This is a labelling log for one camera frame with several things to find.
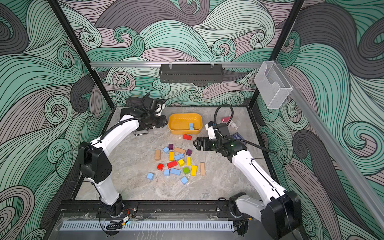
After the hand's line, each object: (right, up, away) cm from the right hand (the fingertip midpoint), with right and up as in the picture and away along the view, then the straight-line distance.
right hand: (199, 143), depth 78 cm
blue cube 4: (-28, -19, +4) cm, 34 cm away
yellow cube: (-10, -13, +9) cm, 19 cm away
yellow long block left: (-17, -10, +14) cm, 24 cm away
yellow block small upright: (-6, -13, +11) cm, 18 cm away
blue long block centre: (-12, -10, +12) cm, 20 cm away
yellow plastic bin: (-13, +10, +28) cm, 33 cm away
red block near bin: (-7, +1, +22) cm, 23 cm away
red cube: (-23, -15, +8) cm, 28 cm away
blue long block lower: (-13, -18, +7) cm, 23 cm away
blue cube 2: (-4, +9, +28) cm, 30 cm away
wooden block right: (+3, -17, +9) cm, 19 cm away
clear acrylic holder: (+43, +32, +5) cm, 53 cm away
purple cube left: (-18, -5, +17) cm, 25 cm away
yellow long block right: (-3, -17, +7) cm, 19 cm away
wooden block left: (-26, -9, +14) cm, 31 cm away
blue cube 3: (-20, -7, +16) cm, 27 cm away
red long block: (-16, -14, +10) cm, 23 cm away
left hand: (-19, +12, +7) cm, 24 cm away
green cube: (-7, -17, +7) cm, 20 cm away
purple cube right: (-6, -8, +14) cm, 17 cm away
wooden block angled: (-12, -7, +17) cm, 22 cm away
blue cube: (-4, +6, +25) cm, 26 cm away
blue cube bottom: (-8, -21, +3) cm, 23 cm away
